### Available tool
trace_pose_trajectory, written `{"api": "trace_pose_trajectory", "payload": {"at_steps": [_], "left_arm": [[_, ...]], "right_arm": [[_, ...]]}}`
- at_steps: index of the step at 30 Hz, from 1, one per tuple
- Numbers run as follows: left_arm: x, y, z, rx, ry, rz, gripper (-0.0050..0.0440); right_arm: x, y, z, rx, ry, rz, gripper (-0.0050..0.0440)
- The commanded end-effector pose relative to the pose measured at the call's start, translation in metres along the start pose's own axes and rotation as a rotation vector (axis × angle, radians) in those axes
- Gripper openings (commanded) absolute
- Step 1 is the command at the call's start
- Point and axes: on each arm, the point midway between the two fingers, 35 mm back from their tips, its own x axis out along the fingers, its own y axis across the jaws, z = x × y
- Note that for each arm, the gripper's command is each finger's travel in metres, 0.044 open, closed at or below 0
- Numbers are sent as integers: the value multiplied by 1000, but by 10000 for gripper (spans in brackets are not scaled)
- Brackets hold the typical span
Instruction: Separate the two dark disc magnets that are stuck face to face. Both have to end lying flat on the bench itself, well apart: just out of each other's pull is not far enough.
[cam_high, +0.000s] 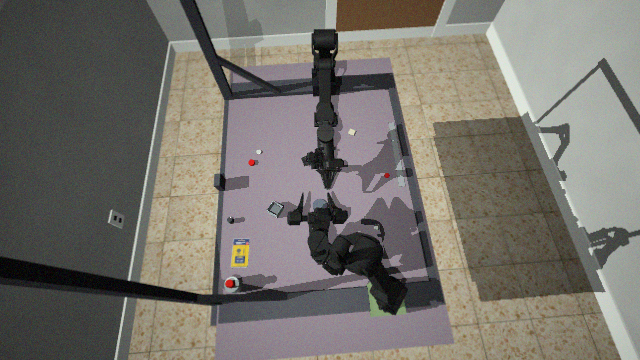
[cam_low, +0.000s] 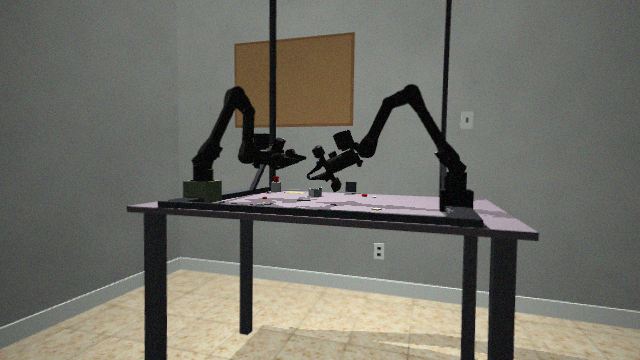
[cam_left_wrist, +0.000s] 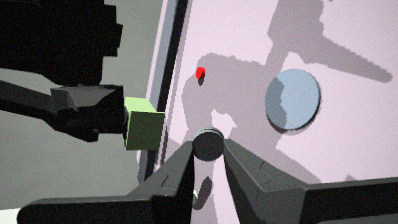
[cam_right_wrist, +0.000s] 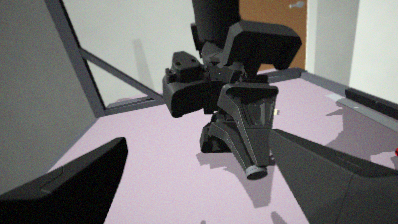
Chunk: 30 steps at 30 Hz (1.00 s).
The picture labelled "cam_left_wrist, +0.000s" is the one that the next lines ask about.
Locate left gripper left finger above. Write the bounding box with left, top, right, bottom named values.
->
left=16, top=141, right=195, bottom=224

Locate red short cylinder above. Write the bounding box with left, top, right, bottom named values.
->
left=196, top=67, right=205, bottom=79

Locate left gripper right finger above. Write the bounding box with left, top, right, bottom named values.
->
left=223, top=139, right=398, bottom=224

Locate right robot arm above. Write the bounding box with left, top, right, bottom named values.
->
left=0, top=0, right=129, bottom=142

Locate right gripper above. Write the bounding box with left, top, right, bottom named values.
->
left=46, top=0, right=125, bottom=133

